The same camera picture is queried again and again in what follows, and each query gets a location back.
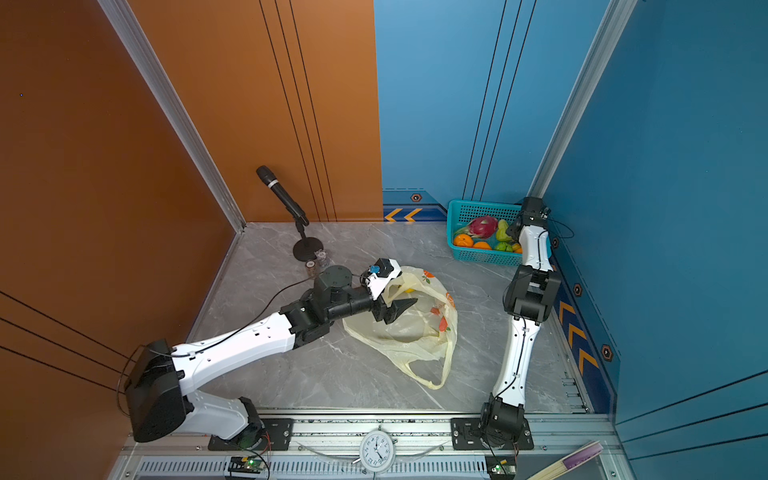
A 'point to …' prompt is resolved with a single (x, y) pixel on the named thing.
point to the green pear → (501, 233)
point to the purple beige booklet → (556, 470)
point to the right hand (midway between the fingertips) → (520, 232)
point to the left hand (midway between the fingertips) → (408, 284)
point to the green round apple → (504, 246)
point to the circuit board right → (501, 467)
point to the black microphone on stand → (303, 249)
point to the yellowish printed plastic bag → (421, 337)
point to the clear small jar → (323, 258)
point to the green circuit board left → (246, 464)
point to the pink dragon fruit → (480, 227)
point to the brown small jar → (311, 268)
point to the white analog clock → (377, 450)
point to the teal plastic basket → (461, 214)
